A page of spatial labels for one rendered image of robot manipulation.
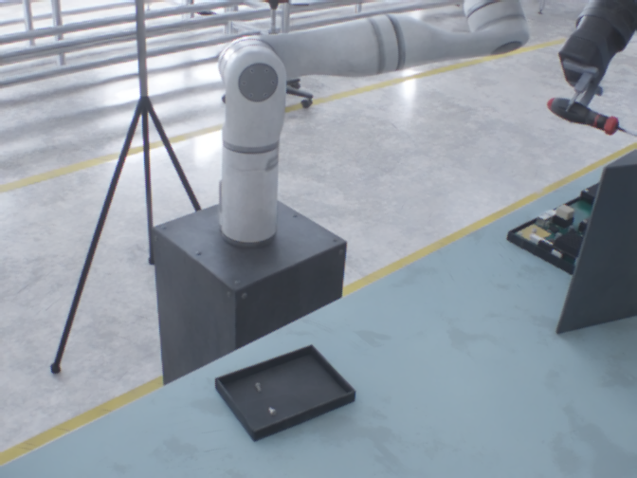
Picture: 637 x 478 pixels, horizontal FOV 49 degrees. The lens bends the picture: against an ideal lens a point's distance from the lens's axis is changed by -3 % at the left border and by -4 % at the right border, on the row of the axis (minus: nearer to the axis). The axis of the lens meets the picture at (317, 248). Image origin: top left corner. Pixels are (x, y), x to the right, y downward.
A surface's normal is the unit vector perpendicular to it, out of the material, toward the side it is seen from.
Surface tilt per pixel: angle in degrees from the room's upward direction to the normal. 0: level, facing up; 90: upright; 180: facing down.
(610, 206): 90
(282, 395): 0
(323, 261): 90
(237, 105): 94
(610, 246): 90
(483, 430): 0
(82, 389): 0
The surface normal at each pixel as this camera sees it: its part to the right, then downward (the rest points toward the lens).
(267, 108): 0.40, 0.54
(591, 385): 0.07, -0.85
